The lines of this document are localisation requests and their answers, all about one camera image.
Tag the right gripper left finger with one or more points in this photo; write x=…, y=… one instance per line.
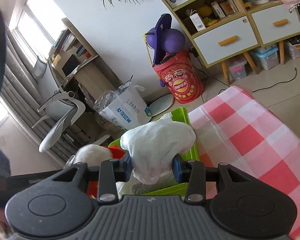
x=111, y=172

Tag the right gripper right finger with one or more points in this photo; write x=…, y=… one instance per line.
x=194, y=173

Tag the white cloth gloves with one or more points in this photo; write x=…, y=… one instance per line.
x=153, y=146

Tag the red santa plush doll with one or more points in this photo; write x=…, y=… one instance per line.
x=94, y=155

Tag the red white checkered tablecloth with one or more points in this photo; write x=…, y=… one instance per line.
x=233, y=127

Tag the white paper shopping bag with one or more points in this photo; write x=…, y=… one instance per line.
x=124, y=107

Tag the grey office chair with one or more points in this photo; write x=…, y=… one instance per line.
x=62, y=107

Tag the red chips bucket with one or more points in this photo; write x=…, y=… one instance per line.
x=176, y=72

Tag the clear pink storage box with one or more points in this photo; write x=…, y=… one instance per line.
x=236, y=67

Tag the wooden desk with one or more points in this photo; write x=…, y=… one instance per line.
x=77, y=63

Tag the clear blue storage box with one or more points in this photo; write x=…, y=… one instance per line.
x=266, y=57

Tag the wooden shelf cabinet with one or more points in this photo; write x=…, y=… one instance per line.
x=244, y=30

